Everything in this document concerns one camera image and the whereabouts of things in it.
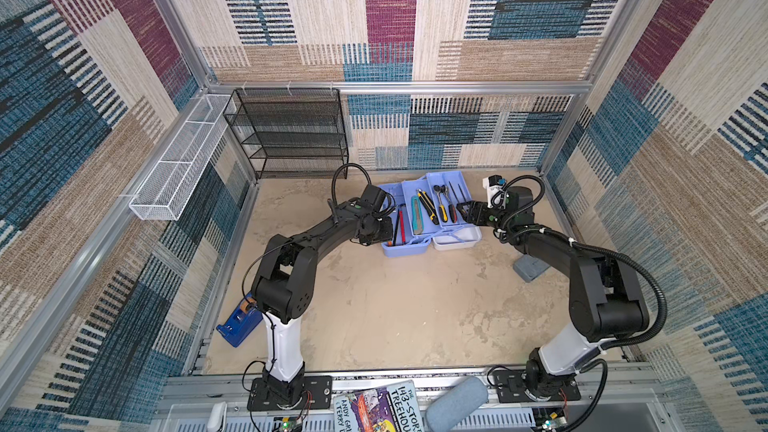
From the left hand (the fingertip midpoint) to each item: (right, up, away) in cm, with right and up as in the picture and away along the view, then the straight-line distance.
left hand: (392, 231), depth 94 cm
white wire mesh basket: (-53, +13, -23) cm, 59 cm away
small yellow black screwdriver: (+23, +11, +5) cm, 26 cm away
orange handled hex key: (0, -4, +5) cm, 7 cm away
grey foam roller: (+14, -37, -25) cm, 47 cm away
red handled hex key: (+4, 0, +11) cm, 11 cm away
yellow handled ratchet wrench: (+16, +6, -1) cm, 17 cm away
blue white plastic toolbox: (+11, +5, +4) cm, 13 cm away
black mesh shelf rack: (-37, +34, +17) cm, 53 cm away
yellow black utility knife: (+12, +8, +5) cm, 15 cm away
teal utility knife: (+8, +5, +2) cm, 10 cm away
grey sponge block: (+41, -10, -4) cm, 42 cm away
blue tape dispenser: (-40, -22, -14) cm, 48 cm away
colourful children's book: (-1, -38, -24) cm, 46 cm away
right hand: (+22, +7, -1) cm, 23 cm away
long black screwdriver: (+20, +8, -3) cm, 22 cm away
